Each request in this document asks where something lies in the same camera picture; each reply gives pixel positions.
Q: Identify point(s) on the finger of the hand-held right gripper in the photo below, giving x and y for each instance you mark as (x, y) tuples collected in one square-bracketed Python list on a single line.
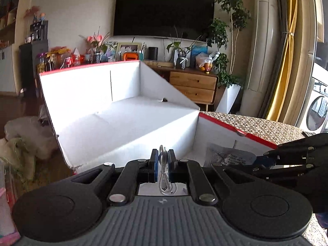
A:
[(287, 169), (289, 150)]

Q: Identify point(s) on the black cabinet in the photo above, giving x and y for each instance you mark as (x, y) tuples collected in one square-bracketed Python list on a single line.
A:
[(30, 66)]

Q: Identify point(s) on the illustrated card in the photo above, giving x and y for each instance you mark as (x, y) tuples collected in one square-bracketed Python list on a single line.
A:
[(110, 51)]

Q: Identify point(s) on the pile of colourful snack packets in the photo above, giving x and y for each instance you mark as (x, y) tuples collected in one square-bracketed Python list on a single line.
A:
[(56, 56)]

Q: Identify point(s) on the blue box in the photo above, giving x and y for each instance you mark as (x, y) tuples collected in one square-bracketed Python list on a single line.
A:
[(198, 50)]

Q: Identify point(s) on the black television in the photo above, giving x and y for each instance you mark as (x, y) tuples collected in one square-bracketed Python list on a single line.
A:
[(164, 12)]

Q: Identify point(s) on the yellow curtain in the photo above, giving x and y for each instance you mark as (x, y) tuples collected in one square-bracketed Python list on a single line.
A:
[(287, 56)]

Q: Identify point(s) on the wooden shelf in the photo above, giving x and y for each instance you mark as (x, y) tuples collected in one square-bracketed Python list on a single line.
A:
[(10, 18)]

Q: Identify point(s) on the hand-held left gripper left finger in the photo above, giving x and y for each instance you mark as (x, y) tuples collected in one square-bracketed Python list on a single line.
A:
[(153, 164)]

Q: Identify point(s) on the photo frame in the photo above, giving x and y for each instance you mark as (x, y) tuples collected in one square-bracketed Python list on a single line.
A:
[(129, 47)]

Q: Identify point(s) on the pink flower plant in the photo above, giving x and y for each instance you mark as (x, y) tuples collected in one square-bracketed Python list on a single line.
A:
[(97, 46)]

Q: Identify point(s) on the beige standing air conditioner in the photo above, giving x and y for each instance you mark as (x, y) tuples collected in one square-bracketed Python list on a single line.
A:
[(261, 43)]

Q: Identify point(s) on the red cardboard box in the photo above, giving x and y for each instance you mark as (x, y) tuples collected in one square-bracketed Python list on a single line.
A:
[(128, 123)]

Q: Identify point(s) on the clear plastic bag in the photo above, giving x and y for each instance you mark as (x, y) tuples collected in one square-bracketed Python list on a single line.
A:
[(225, 156)]

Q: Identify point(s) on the pink container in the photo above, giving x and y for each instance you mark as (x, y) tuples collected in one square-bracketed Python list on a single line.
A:
[(6, 215)]

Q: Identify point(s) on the wooden television cabinet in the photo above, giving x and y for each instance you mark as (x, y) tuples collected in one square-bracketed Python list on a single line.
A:
[(192, 82)]

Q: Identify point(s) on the orange radio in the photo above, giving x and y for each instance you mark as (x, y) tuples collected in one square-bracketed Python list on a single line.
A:
[(130, 57)]

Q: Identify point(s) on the green plant in checkered pot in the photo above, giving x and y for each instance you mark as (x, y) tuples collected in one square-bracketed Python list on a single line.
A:
[(182, 62)]

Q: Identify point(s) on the floral patterned tablecloth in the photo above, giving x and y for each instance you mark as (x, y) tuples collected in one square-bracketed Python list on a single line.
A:
[(256, 125)]

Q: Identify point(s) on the white plastic bags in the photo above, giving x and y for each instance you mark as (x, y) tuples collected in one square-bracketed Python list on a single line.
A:
[(25, 138)]

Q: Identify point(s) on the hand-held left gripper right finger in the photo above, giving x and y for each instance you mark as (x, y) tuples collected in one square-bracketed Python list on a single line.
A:
[(172, 164)]

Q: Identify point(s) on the white washing machine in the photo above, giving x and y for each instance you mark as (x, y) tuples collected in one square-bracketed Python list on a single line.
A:
[(315, 107)]

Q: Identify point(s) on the tall plant in white planter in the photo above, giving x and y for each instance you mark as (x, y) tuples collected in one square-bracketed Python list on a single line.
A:
[(230, 97)]

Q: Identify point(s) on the black speaker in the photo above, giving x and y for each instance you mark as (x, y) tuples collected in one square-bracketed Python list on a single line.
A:
[(153, 53)]

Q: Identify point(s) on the black coffee machine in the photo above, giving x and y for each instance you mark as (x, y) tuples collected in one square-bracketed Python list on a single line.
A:
[(38, 30)]

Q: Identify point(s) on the plastic bag of fruit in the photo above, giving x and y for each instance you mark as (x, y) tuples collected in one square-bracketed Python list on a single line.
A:
[(207, 61)]

